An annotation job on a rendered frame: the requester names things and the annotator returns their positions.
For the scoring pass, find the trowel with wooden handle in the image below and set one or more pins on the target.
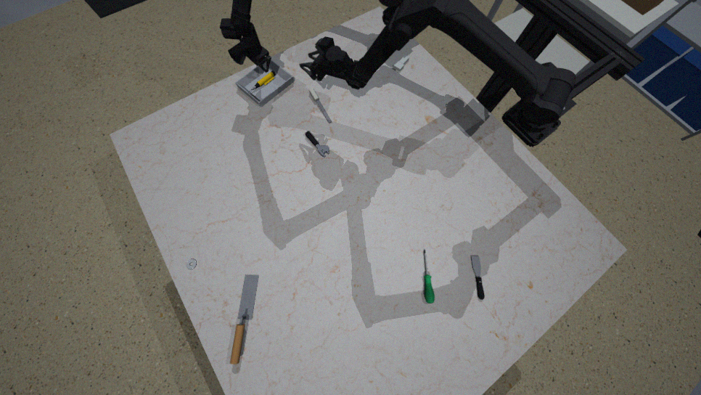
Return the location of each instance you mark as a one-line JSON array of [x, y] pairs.
[[245, 312]]

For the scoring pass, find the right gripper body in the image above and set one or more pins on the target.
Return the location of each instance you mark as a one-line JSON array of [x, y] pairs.
[[260, 59]]

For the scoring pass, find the black-handled putty knife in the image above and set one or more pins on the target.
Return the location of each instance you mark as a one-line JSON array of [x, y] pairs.
[[477, 268]]

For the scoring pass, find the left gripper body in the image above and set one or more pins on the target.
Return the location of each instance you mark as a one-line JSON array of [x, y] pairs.
[[315, 69]]

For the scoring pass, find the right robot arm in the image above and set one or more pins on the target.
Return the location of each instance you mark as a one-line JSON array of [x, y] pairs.
[[240, 16]]

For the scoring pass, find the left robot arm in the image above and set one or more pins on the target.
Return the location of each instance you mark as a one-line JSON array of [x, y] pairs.
[[467, 25]]

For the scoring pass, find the green-handled screwdriver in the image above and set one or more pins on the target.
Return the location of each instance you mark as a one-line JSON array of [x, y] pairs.
[[429, 293]]

